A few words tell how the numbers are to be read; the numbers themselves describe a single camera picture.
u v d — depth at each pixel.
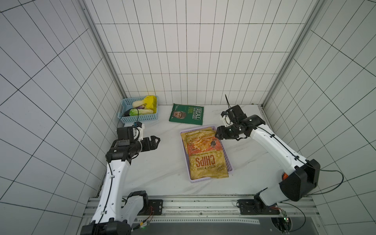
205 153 0.81
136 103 1.14
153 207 0.73
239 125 0.57
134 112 1.05
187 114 1.14
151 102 1.10
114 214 0.38
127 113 1.06
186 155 0.85
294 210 0.73
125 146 0.55
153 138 0.68
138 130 0.62
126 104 1.18
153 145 0.67
